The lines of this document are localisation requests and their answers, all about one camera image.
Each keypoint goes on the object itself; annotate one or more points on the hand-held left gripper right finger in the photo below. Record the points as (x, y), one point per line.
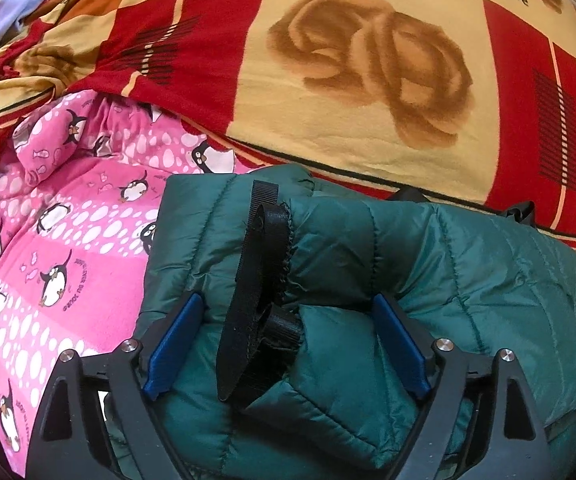
(400, 345)

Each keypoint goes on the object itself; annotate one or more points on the red yellow rose blanket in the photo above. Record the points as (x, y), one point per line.
(318, 110)

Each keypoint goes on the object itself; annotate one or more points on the green quilted puffer jacket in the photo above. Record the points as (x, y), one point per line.
(368, 260)

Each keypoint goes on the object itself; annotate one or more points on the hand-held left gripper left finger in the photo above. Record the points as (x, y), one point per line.
(175, 345)

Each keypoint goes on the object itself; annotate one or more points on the pink penguin print blanket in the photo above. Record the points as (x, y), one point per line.
(68, 210)

